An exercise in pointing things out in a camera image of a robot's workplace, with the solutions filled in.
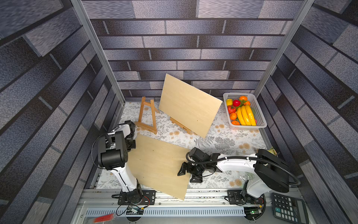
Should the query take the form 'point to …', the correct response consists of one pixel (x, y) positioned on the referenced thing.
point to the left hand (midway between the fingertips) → (126, 150)
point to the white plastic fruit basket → (255, 107)
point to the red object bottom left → (105, 218)
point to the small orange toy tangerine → (233, 116)
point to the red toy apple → (236, 102)
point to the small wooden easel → (180, 126)
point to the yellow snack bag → (272, 151)
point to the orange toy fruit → (243, 98)
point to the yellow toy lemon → (229, 102)
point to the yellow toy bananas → (245, 116)
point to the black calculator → (291, 209)
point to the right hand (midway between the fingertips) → (181, 177)
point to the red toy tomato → (231, 109)
